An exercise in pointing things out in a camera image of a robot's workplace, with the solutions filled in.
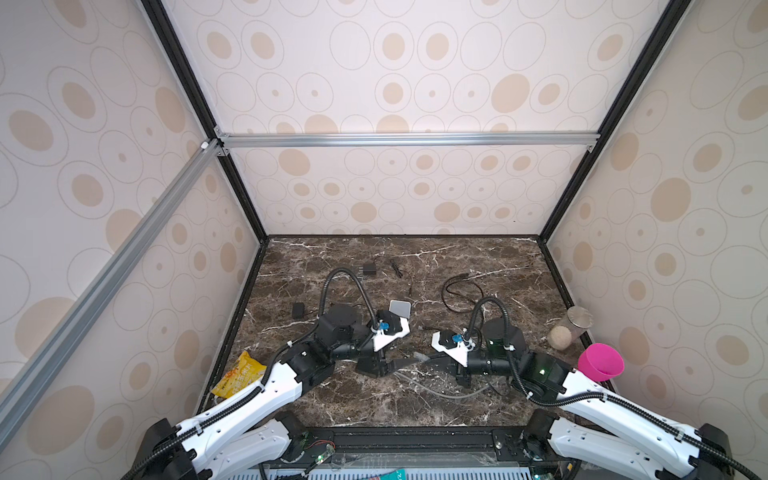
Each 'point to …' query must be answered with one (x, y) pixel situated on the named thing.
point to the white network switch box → (400, 308)
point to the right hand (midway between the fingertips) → (430, 356)
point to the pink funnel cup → (600, 362)
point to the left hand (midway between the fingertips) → (416, 341)
